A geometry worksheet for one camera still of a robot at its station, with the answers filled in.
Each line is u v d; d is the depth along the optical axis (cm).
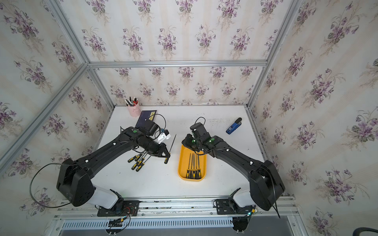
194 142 69
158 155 69
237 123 104
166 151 75
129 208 73
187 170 86
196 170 85
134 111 108
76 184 41
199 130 63
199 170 86
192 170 86
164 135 74
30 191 40
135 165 87
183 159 91
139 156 91
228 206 67
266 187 41
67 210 75
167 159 75
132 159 90
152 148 67
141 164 88
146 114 114
